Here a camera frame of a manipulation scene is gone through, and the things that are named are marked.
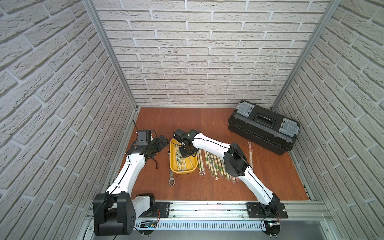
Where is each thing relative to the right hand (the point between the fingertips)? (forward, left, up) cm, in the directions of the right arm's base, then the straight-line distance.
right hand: (188, 153), depth 94 cm
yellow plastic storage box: (-8, +6, +1) cm, 10 cm away
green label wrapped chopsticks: (-8, -8, 0) cm, 11 cm away
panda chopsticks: (-8, -16, 0) cm, 18 cm away
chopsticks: (-2, -41, -1) cm, 41 cm away
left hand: (+2, +13, +13) cm, 19 cm away
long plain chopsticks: (-5, -12, 0) cm, 13 cm away
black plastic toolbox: (+6, -48, +16) cm, 51 cm away
